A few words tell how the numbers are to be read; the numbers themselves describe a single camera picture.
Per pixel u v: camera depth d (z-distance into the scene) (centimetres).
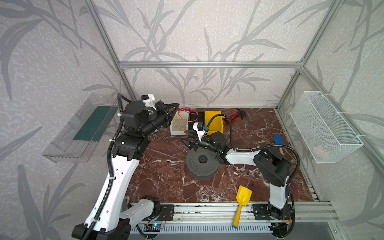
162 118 53
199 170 84
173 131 102
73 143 63
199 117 116
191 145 71
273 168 49
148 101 56
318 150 74
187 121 102
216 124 112
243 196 78
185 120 105
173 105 60
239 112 116
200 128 68
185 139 73
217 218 73
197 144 71
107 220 36
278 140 102
